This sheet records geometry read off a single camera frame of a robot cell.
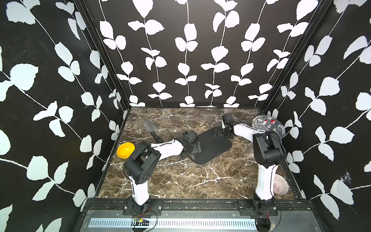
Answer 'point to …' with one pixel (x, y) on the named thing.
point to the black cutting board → (211, 146)
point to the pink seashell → (280, 186)
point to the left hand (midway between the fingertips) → (196, 147)
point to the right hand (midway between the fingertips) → (220, 133)
